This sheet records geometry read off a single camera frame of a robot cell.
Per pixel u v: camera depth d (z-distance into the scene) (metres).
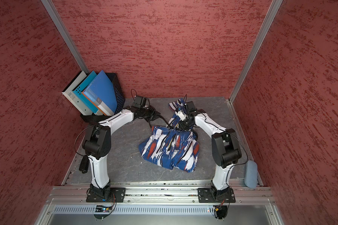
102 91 1.00
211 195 0.73
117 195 0.74
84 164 0.83
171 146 0.85
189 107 0.76
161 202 0.74
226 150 0.49
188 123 0.80
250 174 0.80
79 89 0.86
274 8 0.71
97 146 0.53
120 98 1.09
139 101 0.77
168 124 1.03
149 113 0.85
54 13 0.73
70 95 0.86
